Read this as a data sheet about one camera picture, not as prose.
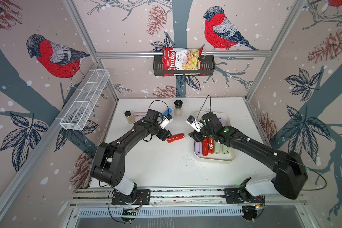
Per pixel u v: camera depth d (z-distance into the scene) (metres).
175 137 0.95
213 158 0.86
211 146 0.90
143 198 0.73
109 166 0.44
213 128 0.61
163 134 0.79
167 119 0.79
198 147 0.89
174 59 0.87
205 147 0.89
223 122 1.03
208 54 0.90
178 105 1.01
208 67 0.93
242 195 0.67
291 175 0.41
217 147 0.88
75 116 0.71
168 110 1.07
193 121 0.70
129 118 1.01
